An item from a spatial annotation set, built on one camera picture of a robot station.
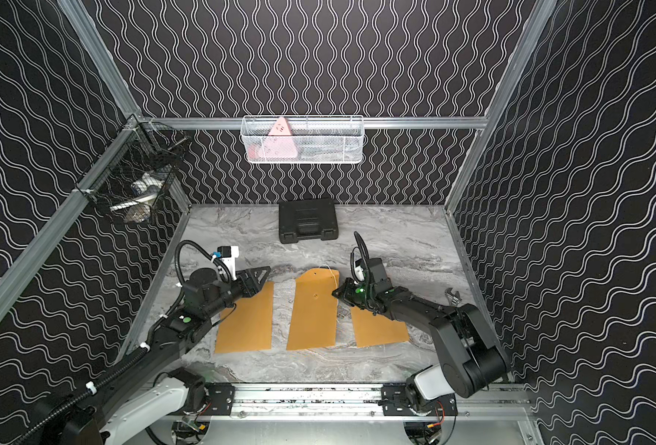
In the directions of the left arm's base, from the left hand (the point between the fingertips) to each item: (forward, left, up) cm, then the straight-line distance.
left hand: (265, 265), depth 77 cm
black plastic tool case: (+37, -5, -21) cm, 43 cm away
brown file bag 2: (-10, +6, -20) cm, 23 cm away
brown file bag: (-7, -13, -20) cm, 25 cm away
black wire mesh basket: (+28, +51, +5) cm, 58 cm away
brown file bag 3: (-7, -32, -23) cm, 40 cm away
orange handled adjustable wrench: (+4, -59, -20) cm, 63 cm away
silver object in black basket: (+20, +41, +6) cm, 46 cm away
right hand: (+1, -19, -15) cm, 24 cm away
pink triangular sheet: (+36, +1, +15) cm, 39 cm away
